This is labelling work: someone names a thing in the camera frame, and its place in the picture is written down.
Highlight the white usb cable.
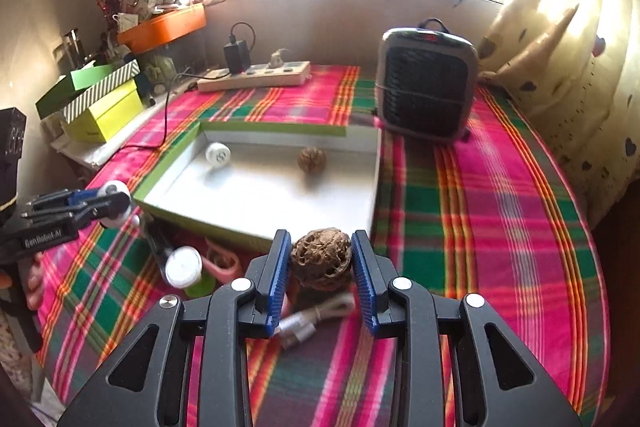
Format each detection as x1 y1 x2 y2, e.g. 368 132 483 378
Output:
273 291 356 350

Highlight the striped box lid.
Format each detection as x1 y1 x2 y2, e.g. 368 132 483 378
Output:
62 60 140 124

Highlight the cream heart curtain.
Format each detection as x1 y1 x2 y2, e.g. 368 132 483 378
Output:
478 0 639 227

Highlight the small beige figurine plug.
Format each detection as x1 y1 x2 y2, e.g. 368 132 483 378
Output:
269 48 290 69

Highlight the orange tray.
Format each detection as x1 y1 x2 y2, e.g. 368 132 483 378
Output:
117 3 206 55

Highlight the green white shallow box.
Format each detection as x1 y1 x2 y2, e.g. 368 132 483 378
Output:
134 120 382 253

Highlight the beige power strip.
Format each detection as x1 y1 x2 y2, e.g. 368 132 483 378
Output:
198 61 311 92

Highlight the brown walnut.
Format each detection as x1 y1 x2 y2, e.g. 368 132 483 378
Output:
288 228 352 293
297 147 326 176

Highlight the black charger cable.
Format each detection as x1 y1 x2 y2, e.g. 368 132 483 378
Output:
117 22 257 153

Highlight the pink clip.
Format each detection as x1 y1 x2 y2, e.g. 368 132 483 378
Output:
203 239 244 285

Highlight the person left hand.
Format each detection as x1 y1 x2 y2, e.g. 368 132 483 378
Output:
0 253 44 311

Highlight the brown walnut in box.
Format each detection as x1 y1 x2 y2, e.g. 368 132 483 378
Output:
297 147 326 176

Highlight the white black space heater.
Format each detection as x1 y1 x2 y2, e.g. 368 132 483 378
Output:
375 17 478 143

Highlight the black charger adapter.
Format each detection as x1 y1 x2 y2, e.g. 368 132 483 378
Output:
224 36 252 75

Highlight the pink plaid tablecloth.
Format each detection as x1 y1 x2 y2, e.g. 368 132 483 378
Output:
37 66 610 426

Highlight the green bottle white cap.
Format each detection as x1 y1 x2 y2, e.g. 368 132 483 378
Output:
164 246 216 298

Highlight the white side shelf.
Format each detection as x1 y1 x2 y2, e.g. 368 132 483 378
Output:
49 76 202 172

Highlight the green paper box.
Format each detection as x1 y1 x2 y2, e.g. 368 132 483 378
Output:
36 63 114 119

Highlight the white panda round holder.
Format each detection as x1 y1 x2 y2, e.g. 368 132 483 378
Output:
98 180 134 229

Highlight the yellow shoe box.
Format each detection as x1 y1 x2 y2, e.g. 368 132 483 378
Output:
63 79 143 144

